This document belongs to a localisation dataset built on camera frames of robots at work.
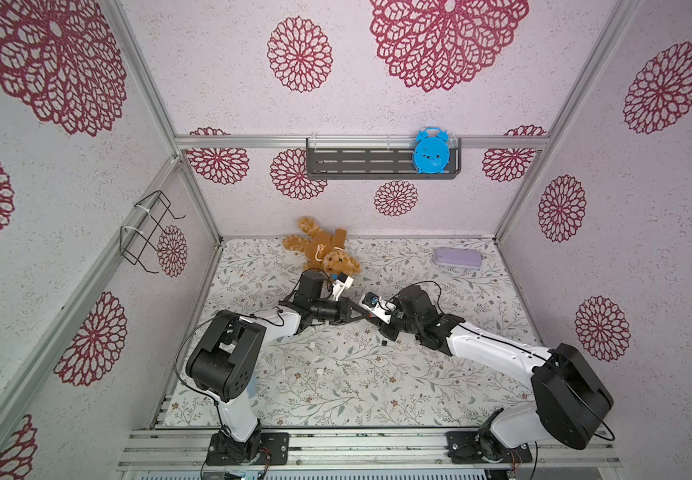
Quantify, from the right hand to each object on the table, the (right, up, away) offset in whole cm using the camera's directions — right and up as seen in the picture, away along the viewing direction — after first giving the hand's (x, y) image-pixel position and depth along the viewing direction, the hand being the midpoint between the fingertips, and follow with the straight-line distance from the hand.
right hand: (370, 308), depth 85 cm
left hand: (-1, -2, 0) cm, 2 cm away
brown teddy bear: (-14, +18, +21) cm, 31 cm away
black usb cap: (+5, -12, +7) cm, 15 cm away
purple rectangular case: (+35, +15, +25) cm, 46 cm away
